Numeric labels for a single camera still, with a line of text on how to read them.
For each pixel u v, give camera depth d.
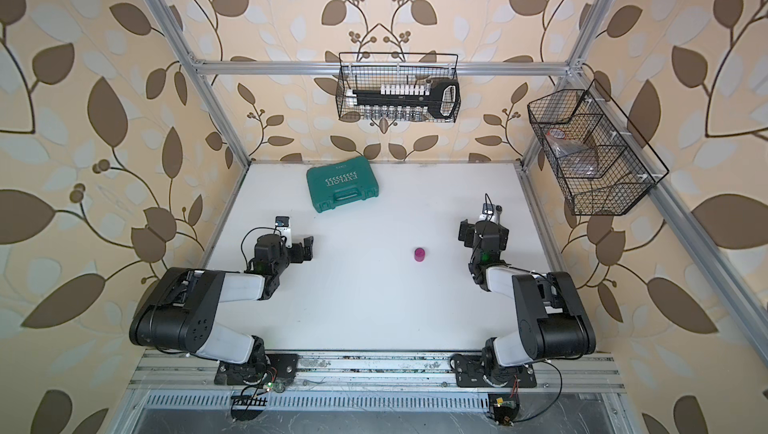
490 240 0.73
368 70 0.91
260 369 0.68
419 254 0.93
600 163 0.73
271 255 0.74
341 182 1.08
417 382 0.74
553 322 0.44
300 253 0.86
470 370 0.74
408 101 0.85
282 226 0.82
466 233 0.84
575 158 0.70
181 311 0.46
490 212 0.79
